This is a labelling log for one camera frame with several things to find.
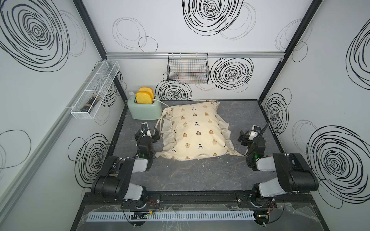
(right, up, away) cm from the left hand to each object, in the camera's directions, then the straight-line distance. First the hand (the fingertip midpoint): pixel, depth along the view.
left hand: (146, 128), depth 89 cm
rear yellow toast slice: (-1, +25, +8) cm, 27 cm away
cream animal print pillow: (+30, -2, 0) cm, 30 cm away
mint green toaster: (-5, +11, +11) cm, 17 cm away
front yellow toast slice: (-4, +20, +7) cm, 22 cm away
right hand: (+66, -3, +2) cm, 66 cm away
